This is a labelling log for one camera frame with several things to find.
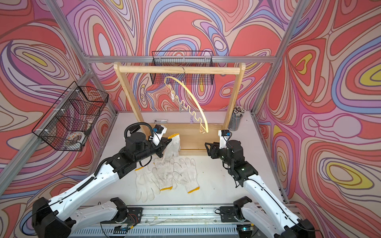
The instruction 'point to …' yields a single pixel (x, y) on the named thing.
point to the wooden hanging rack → (194, 137)
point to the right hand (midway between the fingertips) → (209, 147)
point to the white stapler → (160, 121)
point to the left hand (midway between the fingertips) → (172, 140)
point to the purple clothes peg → (192, 120)
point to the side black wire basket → (66, 125)
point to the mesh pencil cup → (237, 113)
